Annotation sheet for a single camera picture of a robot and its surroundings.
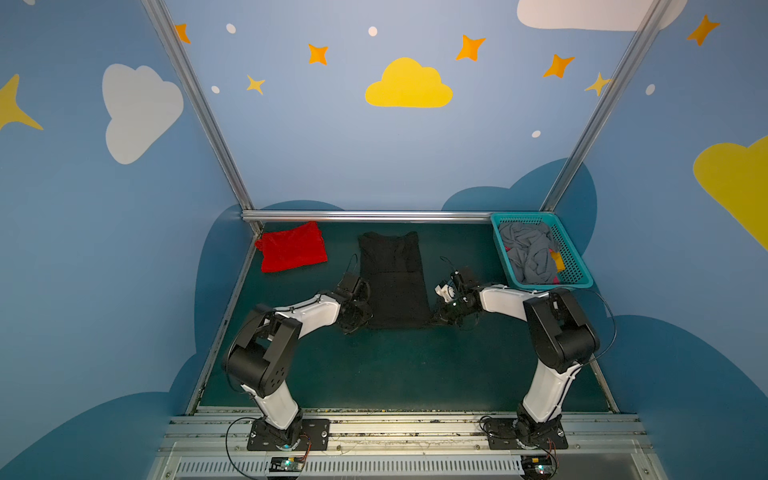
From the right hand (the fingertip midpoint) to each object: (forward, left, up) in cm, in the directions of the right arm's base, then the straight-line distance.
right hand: (430, 318), depth 95 cm
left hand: (-2, +17, +1) cm, 17 cm away
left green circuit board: (-41, +36, -1) cm, 54 cm away
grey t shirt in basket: (+28, -36, +6) cm, 46 cm away
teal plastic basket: (+16, -49, +5) cm, 52 cm away
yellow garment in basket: (+25, -46, +3) cm, 53 cm away
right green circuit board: (-38, -25, -2) cm, 45 cm away
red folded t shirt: (+27, +53, 0) cm, 59 cm away
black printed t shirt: (+17, +13, -5) cm, 22 cm away
